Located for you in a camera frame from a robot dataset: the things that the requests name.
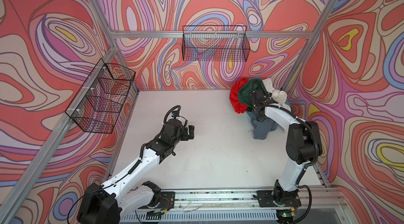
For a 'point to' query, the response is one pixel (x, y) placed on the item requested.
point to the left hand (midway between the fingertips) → (188, 126)
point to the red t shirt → (239, 108)
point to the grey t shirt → (262, 128)
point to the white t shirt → (280, 96)
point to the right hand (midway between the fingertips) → (263, 114)
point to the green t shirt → (244, 91)
